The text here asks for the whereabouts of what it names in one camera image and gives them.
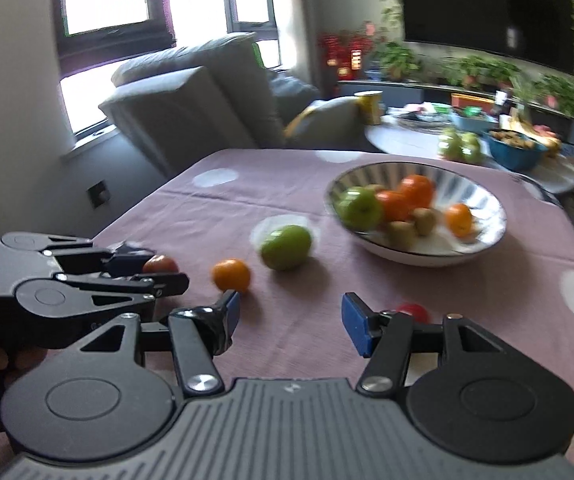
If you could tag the round green apple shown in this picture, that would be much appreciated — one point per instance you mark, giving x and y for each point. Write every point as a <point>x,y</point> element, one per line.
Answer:
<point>287,246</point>

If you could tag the blue bowl of kiwis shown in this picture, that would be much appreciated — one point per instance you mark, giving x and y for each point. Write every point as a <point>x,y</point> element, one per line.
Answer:
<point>514,150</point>

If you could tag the oblong green apple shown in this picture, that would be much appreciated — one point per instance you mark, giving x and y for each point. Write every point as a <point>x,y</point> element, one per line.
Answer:
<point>359,207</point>

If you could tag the pile of green fruit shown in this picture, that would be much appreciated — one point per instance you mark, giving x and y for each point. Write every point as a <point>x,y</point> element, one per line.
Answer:
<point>459,146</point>

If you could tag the black wall television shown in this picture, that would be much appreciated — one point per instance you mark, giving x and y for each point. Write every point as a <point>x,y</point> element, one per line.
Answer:
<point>487,5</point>

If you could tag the white striped ceramic bowl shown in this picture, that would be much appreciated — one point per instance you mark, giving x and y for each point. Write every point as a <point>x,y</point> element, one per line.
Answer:
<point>472,195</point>

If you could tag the pink polka dot tablecloth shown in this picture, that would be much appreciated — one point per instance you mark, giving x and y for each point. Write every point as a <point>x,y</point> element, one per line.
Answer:
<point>467,300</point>

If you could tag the dull red apple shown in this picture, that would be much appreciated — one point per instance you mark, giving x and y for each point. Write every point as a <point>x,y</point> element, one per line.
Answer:
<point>159,263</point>

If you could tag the black wall socket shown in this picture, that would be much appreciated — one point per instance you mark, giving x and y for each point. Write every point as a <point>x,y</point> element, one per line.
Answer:
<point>98,194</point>

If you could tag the red flower decoration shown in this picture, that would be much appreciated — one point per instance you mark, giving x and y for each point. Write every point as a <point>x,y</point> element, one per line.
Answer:
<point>347,47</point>

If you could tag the row of green potted plants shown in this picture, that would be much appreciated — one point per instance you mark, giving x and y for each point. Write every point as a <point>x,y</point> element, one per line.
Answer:
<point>572,95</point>

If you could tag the brown kiwi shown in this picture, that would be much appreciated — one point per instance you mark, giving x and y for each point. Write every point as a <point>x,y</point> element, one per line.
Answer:
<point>425,220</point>
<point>401,234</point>

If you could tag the round white coffee table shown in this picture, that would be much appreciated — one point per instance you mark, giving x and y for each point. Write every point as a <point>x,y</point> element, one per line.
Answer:
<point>407,140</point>

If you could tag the orange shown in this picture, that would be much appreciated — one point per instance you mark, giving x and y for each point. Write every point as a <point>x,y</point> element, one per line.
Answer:
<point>418,190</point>
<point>230,275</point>
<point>459,219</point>
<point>392,205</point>

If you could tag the teal tray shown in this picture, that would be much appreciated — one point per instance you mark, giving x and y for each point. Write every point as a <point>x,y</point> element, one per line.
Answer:
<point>472,120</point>

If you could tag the bushy green potted plant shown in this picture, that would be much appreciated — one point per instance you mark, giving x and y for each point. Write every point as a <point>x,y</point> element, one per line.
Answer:
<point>397,60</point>

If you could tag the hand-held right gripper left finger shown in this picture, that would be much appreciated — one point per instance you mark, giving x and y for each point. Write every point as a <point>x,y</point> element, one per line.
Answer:
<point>232,311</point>

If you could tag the grey sofa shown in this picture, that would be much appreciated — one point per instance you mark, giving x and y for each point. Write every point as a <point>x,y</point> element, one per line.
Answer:
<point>202,100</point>

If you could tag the potted plant brown pot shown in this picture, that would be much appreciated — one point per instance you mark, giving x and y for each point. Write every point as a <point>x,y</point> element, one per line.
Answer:
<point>502,74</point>
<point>472,71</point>

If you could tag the dark grey television cabinet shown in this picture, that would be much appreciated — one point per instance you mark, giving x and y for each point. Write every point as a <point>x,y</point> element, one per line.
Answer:
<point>417,92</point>

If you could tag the bright red apple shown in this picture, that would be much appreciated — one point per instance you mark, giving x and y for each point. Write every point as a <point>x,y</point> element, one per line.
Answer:
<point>414,311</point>

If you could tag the glass plate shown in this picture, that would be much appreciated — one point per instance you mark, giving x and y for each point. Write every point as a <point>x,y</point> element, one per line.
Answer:
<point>422,117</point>

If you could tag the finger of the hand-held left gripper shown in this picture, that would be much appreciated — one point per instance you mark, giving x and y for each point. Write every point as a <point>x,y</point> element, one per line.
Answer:
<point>117,260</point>
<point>137,287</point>

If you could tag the yellow canister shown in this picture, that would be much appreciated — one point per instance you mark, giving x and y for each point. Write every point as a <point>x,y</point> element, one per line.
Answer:
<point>368,107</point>

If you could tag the bunch of bananas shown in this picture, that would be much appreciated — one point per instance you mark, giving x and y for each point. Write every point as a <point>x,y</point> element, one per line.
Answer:
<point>529,127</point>

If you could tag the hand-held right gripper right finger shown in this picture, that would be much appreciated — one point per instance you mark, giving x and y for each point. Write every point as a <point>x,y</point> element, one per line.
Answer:
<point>354,325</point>

